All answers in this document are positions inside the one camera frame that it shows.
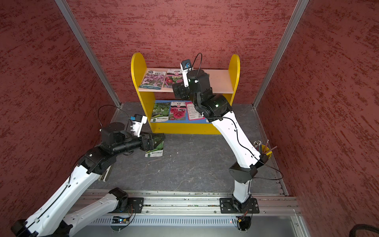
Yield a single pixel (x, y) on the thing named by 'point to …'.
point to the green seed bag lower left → (161, 112)
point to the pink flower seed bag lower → (177, 111)
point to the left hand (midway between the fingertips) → (159, 140)
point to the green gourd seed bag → (156, 152)
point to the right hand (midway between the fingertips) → (185, 84)
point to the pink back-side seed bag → (193, 114)
